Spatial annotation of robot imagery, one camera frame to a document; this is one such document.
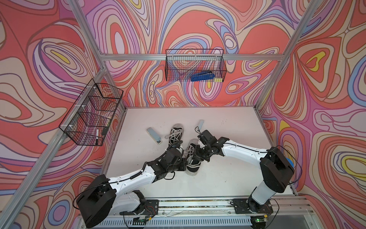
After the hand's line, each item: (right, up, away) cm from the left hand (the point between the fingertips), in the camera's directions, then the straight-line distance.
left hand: (190, 164), depth 81 cm
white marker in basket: (-49, +17, -8) cm, 52 cm away
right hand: (+2, +1, +2) cm, 3 cm away
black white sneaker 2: (+2, -1, -1) cm, 2 cm away
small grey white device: (+10, +23, +26) cm, 36 cm away
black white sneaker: (-9, +16, +15) cm, 24 cm away
